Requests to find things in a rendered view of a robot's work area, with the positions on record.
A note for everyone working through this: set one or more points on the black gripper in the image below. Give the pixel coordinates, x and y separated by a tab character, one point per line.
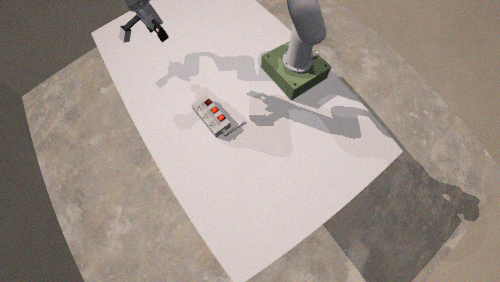
149	17

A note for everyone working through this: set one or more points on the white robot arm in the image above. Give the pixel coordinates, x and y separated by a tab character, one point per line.
306	17

